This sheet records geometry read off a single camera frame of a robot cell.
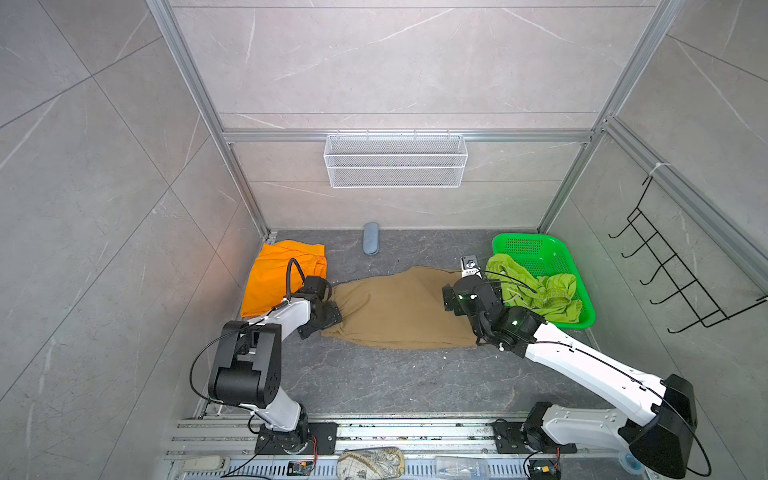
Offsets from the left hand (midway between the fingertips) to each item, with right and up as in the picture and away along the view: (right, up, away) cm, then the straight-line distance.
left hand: (325, 316), depth 94 cm
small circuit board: (-1, -32, -24) cm, 40 cm away
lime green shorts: (+71, +7, -3) cm, 72 cm away
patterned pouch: (+17, -28, -27) cm, 43 cm away
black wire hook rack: (+87, +12, -30) cm, 93 cm away
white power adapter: (-21, -28, -27) cm, 45 cm away
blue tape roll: (+58, -12, -50) cm, 78 cm away
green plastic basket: (+79, +20, +14) cm, 82 cm away
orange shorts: (-21, +10, +7) cm, 24 cm away
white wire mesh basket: (+23, +53, +7) cm, 58 cm away
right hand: (+41, +13, -17) cm, 46 cm away
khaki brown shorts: (+24, +1, +6) cm, 25 cm away
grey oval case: (+14, +26, +21) cm, 36 cm away
